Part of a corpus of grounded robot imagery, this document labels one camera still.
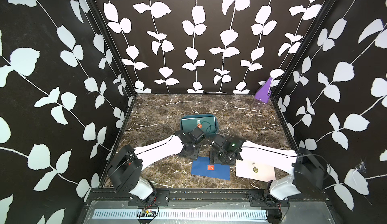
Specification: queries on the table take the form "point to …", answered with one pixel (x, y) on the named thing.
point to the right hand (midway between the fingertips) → (213, 160)
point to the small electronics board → (148, 213)
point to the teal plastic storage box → (200, 115)
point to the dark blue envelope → (201, 166)
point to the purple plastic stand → (264, 92)
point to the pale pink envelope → (254, 171)
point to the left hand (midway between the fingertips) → (193, 153)
